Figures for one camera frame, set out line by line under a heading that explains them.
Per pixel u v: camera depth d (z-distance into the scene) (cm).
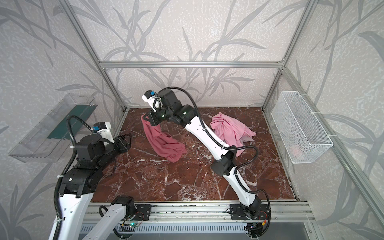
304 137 61
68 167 44
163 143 87
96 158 46
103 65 94
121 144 56
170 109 56
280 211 75
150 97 62
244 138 100
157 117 63
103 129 55
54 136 65
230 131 99
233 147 54
